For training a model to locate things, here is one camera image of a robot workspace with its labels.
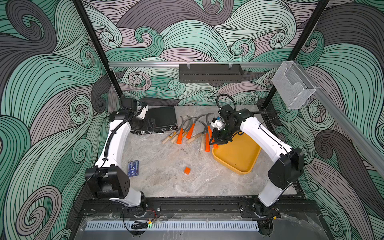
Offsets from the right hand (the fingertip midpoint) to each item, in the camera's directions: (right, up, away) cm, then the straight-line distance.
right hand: (211, 144), depth 78 cm
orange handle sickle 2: (-10, +5, +27) cm, 29 cm away
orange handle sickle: (-18, -1, +18) cm, 26 cm away
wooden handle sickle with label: (-24, +2, +23) cm, 33 cm away
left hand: (-35, +11, +3) cm, 37 cm away
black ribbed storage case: (-31, +14, +36) cm, 49 cm away
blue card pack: (-45, -15, +8) cm, 48 cm away
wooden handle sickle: (-16, +3, +23) cm, 28 cm away
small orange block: (-13, -18, +10) cm, 24 cm away
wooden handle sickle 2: (-8, +1, +23) cm, 24 cm away
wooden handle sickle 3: (-2, -2, +19) cm, 19 cm away
